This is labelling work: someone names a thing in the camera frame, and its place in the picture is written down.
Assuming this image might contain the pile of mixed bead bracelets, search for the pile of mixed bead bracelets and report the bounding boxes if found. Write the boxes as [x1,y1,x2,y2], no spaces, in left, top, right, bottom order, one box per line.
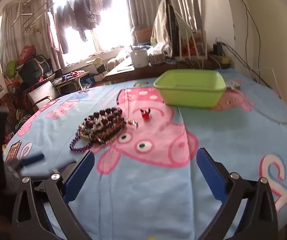
[77,115,139,145]

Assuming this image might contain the red ladybug charm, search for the red ladybug charm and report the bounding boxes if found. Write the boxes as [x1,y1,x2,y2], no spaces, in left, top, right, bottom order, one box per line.
[140,108,151,121]

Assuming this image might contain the blue shoe box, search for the blue shoe box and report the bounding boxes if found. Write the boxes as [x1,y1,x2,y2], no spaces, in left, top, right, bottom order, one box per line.
[80,74,101,85]

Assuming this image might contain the cream plastic chair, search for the cream plastic chair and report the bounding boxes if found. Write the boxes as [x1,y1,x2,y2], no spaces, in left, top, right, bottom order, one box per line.
[86,57,107,77]

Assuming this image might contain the cardboard box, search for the cardboard box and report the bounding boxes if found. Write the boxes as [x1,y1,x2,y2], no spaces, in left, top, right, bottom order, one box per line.
[132,27,153,43]

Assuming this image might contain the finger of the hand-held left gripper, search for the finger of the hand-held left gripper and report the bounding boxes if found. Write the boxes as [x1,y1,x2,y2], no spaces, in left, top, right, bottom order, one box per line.
[7,154,45,178]

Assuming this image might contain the smartphone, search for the smartphone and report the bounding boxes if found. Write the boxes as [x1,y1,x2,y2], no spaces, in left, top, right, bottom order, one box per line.
[5,140,22,163]

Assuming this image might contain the dark duffel bag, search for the dark duffel bag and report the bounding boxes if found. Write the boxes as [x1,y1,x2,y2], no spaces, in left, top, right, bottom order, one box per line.
[19,54,52,81]

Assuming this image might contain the purple bead bracelet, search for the purple bead bracelet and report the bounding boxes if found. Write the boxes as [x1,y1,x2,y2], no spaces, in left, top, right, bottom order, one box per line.
[70,130,96,153]

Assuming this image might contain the metal drying rack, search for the metal drying rack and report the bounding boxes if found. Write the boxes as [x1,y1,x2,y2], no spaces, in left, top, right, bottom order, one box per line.
[10,0,56,32]

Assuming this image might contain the red bag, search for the red bag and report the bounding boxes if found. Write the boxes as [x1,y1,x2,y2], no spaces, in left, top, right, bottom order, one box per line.
[17,45,37,65]

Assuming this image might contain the dark brown bead bracelet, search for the dark brown bead bracelet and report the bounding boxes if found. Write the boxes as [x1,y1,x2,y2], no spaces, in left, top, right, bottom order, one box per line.
[86,107,124,130]

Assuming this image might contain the clear plastic bag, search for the clear plastic bag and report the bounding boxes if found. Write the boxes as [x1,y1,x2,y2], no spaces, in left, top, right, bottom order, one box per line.
[150,0,184,58]

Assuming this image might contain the wooden desk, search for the wooden desk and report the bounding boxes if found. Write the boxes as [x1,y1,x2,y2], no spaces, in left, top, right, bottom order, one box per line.
[103,55,234,83]

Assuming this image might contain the green bag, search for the green bag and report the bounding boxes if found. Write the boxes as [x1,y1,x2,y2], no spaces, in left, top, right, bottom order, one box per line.
[6,60,18,77]

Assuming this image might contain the grey chair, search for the grey chair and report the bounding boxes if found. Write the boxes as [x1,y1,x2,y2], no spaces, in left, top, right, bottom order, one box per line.
[28,81,59,111]

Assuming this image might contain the black power adapter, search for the black power adapter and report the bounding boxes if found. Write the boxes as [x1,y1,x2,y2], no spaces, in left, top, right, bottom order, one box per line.
[213,42,225,55]

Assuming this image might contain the black wall cable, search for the black wall cable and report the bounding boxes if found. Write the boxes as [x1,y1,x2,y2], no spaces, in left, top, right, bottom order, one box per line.
[231,0,262,82]

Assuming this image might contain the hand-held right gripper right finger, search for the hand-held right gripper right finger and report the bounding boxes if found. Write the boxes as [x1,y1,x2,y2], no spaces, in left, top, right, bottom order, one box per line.
[196,147,279,240]

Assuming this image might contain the black flat panel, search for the black flat panel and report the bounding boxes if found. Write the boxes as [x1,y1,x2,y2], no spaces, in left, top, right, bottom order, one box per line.
[165,0,182,57]

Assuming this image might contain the white wire rack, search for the white wire rack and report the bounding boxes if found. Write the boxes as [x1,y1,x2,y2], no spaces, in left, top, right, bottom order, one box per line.
[178,20,207,61]

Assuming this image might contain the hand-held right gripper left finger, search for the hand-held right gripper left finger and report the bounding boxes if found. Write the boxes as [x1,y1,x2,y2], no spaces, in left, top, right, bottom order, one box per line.
[12,151,95,240]

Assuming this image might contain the green plastic basin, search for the green plastic basin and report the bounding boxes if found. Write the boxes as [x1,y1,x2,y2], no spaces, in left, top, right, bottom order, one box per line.
[153,69,227,108]

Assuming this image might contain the hanging dark clothes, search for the hanging dark clothes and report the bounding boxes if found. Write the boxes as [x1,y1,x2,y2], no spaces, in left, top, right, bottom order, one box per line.
[47,0,114,54]

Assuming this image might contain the blue cartoon pig printed blanket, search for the blue cartoon pig printed blanket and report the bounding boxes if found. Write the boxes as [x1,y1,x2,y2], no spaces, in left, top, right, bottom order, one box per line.
[2,67,287,240]

